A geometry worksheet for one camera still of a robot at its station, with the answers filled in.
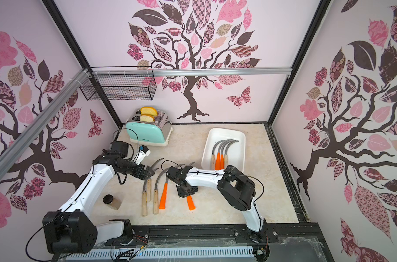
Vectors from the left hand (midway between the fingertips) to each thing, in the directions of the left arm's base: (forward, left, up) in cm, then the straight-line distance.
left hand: (145, 173), depth 81 cm
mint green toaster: (+27, -1, +1) cm, 27 cm away
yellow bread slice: (+40, +4, +8) cm, 41 cm away
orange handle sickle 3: (+12, -39, -11) cm, 42 cm away
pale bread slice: (+34, +4, +7) cm, 35 cm away
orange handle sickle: (-10, -8, -11) cm, 17 cm away
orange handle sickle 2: (+16, -42, -11) cm, 46 cm away
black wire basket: (+48, +17, +23) cm, 56 cm away
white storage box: (+21, -51, -12) cm, 57 cm away
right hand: (-5, -19, -12) cm, 23 cm away
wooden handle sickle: (-10, +1, -11) cm, 15 cm away
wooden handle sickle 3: (-6, -4, -11) cm, 13 cm away
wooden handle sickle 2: (-1, +1, -11) cm, 11 cm away
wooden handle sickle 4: (+17, -36, -11) cm, 42 cm away
